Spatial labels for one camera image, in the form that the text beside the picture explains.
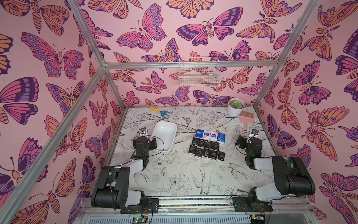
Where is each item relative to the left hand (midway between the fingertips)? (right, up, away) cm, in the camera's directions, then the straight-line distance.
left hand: (147, 136), depth 93 cm
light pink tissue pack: (+46, -1, +6) cm, 47 cm away
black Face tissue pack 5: (+31, -9, 0) cm, 32 cm away
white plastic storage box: (+11, +2, +11) cm, 16 cm away
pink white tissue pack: (+41, 0, +7) cm, 42 cm away
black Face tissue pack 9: (+49, -12, -3) cm, 51 cm away
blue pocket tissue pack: (+36, +1, +7) cm, 37 cm away
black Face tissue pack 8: (+44, -11, -3) cm, 46 cm away
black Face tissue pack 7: (+40, -10, -1) cm, 42 cm away
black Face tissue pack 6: (+35, -10, -1) cm, 36 cm away
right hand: (+66, 0, 0) cm, 66 cm away
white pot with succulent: (+64, +21, +13) cm, 69 cm away
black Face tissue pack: (+33, -4, +4) cm, 33 cm away
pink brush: (+76, +13, +20) cm, 79 cm away
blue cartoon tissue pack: (+51, -1, +4) cm, 51 cm away
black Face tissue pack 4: (+47, -7, +1) cm, 47 cm away
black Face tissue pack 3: (+42, -6, +2) cm, 43 cm away
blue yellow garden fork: (+7, +18, +24) cm, 31 cm away
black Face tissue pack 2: (+37, -5, +3) cm, 38 cm away
